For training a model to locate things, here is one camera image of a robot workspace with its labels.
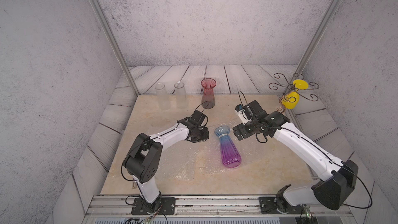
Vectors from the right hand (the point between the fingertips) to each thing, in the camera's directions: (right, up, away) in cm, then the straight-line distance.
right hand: (243, 128), depth 78 cm
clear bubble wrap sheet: (-33, -19, +9) cm, 39 cm away
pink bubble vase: (-17, +17, +29) cm, 38 cm away
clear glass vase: (-48, +16, +33) cm, 61 cm away
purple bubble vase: (-6, -14, +2) cm, 16 cm away
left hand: (-16, -7, +11) cm, 21 cm away
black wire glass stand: (+25, +19, +3) cm, 32 cm away
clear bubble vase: (-36, +17, +33) cm, 51 cm away
